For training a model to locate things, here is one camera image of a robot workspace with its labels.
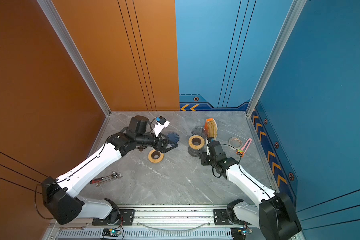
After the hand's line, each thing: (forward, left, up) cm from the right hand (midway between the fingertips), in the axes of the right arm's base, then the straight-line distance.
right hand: (202, 156), depth 86 cm
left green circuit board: (-35, +45, -10) cm, 58 cm away
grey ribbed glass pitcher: (+5, +3, -5) cm, 8 cm away
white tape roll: (+15, -25, -9) cm, 31 cm away
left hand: (-2, +15, +18) cm, 23 cm away
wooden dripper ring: (+4, +29, -7) cm, 30 cm away
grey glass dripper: (+19, 0, -1) cm, 19 cm away
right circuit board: (-36, -16, -11) cm, 41 cm away
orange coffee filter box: (+21, -7, 0) cm, 22 cm away
